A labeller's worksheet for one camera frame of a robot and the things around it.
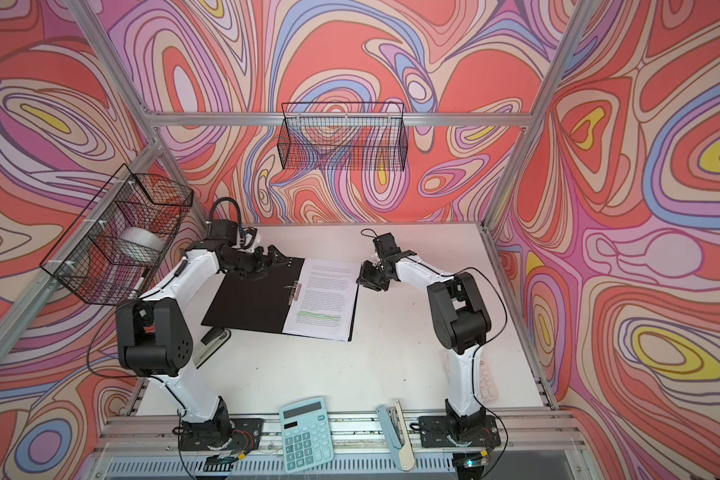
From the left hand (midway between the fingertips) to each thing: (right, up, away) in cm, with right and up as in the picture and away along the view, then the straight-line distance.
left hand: (280, 263), depth 90 cm
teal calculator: (+11, -41, -18) cm, 47 cm away
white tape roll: (-30, +7, -17) cm, 35 cm away
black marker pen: (-30, -5, -18) cm, 36 cm away
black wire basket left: (-38, +3, -17) cm, 42 cm away
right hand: (+25, -8, +7) cm, 27 cm away
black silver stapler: (-18, -19, 0) cm, 26 cm away
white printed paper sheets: (+12, -13, +8) cm, 19 cm away
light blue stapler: (+33, -39, -18) cm, 54 cm away
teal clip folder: (-8, -13, +4) cm, 15 cm away
